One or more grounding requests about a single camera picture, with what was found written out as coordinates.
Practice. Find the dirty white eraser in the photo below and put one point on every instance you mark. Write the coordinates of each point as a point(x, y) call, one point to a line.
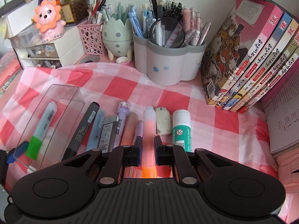
point(163, 121)

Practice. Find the white spine comic book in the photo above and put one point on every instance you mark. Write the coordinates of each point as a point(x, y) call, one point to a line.
point(271, 82)

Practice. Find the grey flower-shaped pen holder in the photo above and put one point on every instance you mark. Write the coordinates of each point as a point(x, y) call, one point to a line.
point(167, 66)

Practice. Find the green white glue stick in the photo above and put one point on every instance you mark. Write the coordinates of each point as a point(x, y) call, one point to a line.
point(181, 129)

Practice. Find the purple pen with dome cap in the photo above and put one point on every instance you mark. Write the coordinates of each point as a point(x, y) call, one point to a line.
point(123, 112)

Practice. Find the blue highlighter pen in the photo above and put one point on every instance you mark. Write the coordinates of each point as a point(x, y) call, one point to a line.
point(96, 130)

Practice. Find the pink lion toy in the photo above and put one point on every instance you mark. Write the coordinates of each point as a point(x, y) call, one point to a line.
point(48, 21)

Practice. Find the pink spine comic book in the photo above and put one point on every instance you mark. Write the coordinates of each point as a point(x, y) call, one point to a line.
point(240, 38)

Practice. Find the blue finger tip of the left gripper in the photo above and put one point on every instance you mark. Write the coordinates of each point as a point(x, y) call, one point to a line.
point(16, 153)

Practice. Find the small purple mechanical pencil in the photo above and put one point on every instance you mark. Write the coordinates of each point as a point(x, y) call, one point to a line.
point(138, 130)

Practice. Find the stack of printed papers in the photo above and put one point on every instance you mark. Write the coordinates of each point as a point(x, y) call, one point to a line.
point(282, 116)

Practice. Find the orange highlighter pen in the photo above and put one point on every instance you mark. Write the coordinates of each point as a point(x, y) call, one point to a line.
point(148, 162)

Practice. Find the pink frosted highlighter pen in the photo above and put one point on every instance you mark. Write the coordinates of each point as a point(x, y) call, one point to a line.
point(129, 129)

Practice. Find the blue spine comic book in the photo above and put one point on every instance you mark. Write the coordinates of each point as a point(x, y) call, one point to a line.
point(253, 66)

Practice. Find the black magnifying glass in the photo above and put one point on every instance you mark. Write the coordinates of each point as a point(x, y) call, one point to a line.
point(167, 33)

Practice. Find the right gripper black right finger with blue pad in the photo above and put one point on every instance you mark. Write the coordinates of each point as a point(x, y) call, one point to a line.
point(181, 162)

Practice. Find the green highlighter pen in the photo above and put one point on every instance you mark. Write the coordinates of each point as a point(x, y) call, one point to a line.
point(42, 127)

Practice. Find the black marker pen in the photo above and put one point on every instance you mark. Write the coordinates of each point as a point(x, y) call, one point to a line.
point(80, 131)

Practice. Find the pink perforated pen holder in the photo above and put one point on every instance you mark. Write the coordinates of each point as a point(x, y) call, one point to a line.
point(91, 38)

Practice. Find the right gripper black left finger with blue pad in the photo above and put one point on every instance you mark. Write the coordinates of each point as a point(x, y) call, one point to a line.
point(114, 163)

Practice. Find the pink pencil case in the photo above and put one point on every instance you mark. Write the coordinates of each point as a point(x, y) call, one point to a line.
point(288, 171)

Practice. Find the tan spine comic book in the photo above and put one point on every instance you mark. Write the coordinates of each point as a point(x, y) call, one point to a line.
point(266, 72)

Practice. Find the white mini drawer unit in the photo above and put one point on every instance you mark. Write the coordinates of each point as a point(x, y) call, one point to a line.
point(65, 51)

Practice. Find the green egg-shaped pen holder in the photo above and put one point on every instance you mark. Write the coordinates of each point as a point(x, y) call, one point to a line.
point(118, 38)

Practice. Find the red white checkered tablecloth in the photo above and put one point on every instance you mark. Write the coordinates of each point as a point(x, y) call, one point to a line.
point(238, 183)

